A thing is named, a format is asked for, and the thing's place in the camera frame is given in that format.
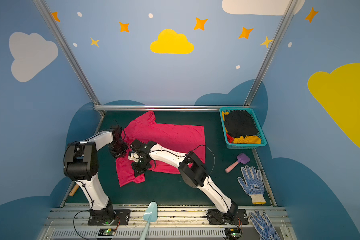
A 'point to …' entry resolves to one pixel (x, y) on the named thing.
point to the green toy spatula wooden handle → (74, 189)
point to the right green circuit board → (233, 233)
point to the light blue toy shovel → (151, 215)
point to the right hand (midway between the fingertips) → (136, 174)
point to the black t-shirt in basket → (240, 123)
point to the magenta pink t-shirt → (187, 138)
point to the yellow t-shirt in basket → (246, 139)
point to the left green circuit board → (106, 232)
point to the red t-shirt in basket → (230, 138)
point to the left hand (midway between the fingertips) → (127, 153)
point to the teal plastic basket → (260, 133)
